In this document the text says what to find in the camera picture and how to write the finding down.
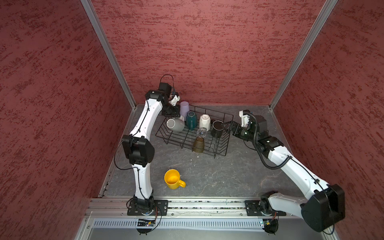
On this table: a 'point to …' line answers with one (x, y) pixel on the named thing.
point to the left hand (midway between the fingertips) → (177, 117)
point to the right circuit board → (271, 226)
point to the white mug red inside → (181, 118)
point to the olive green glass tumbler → (198, 145)
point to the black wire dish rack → (215, 148)
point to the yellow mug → (172, 178)
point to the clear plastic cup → (202, 132)
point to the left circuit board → (145, 222)
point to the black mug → (217, 129)
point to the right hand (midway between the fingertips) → (225, 129)
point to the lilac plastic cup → (184, 109)
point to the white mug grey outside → (175, 124)
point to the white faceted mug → (205, 122)
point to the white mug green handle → (191, 120)
